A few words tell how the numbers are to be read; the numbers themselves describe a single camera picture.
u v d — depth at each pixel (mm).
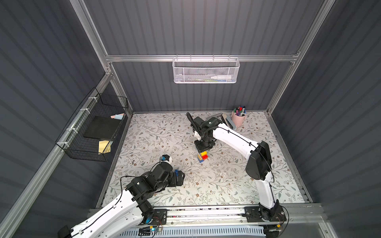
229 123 1090
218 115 1183
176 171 888
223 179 864
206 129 616
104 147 608
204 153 824
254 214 738
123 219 567
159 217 723
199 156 854
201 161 926
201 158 859
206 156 838
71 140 618
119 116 829
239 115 1047
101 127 757
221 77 932
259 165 500
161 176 553
